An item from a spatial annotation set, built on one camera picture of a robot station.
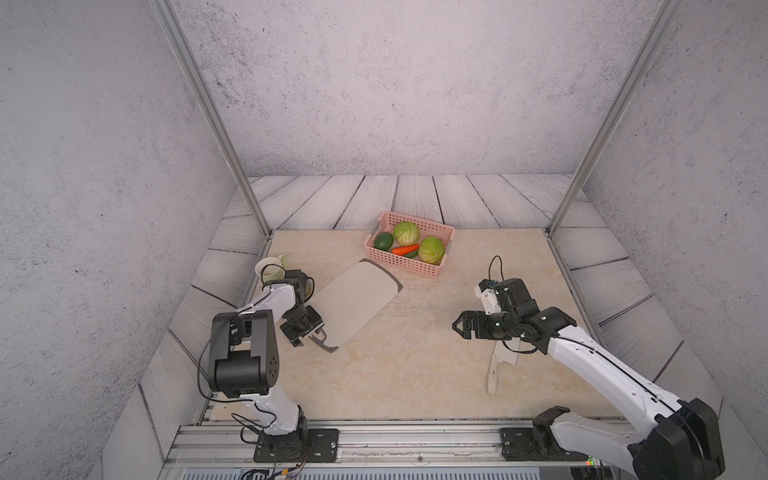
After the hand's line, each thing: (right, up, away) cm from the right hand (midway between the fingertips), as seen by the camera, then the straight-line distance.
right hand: (468, 326), depth 80 cm
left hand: (-43, -5, +12) cm, 45 cm away
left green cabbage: (-15, +26, +31) cm, 44 cm away
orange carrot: (-15, +21, +32) cm, 41 cm away
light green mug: (-52, +15, +1) cm, 55 cm away
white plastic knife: (+5, -3, -12) cm, 13 cm away
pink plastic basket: (-22, +31, +39) cm, 55 cm away
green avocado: (-23, +24, +32) cm, 46 cm away
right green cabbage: (-7, +20, +25) cm, 33 cm away
